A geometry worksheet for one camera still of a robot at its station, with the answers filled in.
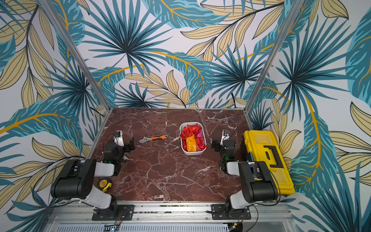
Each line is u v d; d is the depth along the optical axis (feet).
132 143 2.81
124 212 2.36
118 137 2.58
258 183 1.49
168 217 2.40
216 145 2.75
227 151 2.27
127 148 2.75
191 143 2.98
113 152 2.29
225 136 2.57
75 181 1.46
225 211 2.38
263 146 2.62
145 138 3.30
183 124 3.37
